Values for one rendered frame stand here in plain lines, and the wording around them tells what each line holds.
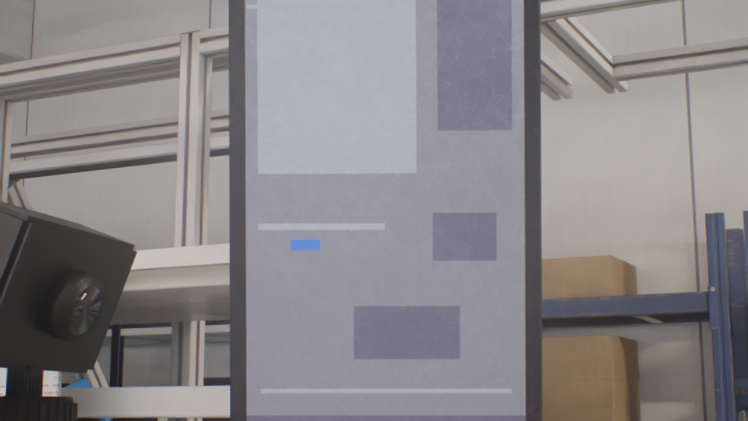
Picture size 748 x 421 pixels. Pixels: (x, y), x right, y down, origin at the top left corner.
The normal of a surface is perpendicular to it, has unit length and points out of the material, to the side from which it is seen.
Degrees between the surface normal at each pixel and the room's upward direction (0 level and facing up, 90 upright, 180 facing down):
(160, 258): 90
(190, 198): 90
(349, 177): 101
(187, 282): 90
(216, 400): 90
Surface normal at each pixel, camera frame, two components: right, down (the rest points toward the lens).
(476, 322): -0.02, 0.00
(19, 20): 0.90, -0.08
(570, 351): -0.44, -0.18
